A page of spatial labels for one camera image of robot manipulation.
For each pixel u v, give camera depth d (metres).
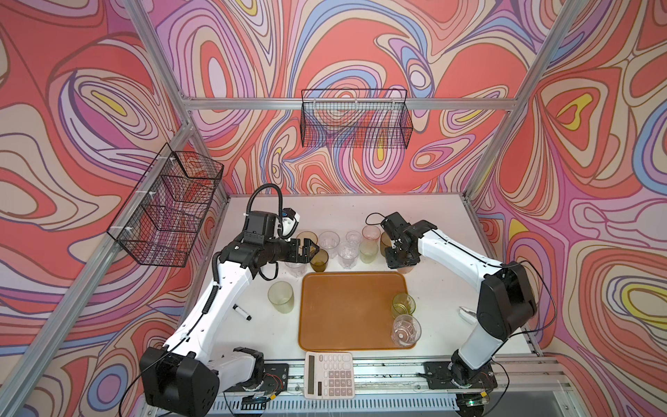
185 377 0.37
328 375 0.72
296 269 0.92
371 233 1.01
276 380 0.72
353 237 1.01
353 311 0.88
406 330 0.81
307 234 0.96
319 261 0.95
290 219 0.68
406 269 0.93
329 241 1.01
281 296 0.85
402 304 0.86
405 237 0.63
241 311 0.85
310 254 0.68
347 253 0.97
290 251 0.66
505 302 0.45
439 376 0.74
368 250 0.99
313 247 0.71
